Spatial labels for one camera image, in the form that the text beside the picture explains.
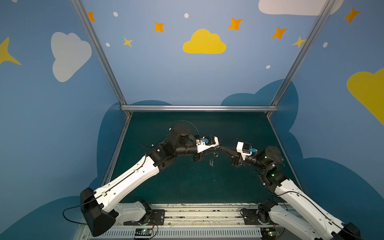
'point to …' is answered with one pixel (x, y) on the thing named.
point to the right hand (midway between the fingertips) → (222, 144)
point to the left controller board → (143, 232)
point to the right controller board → (269, 233)
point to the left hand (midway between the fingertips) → (216, 145)
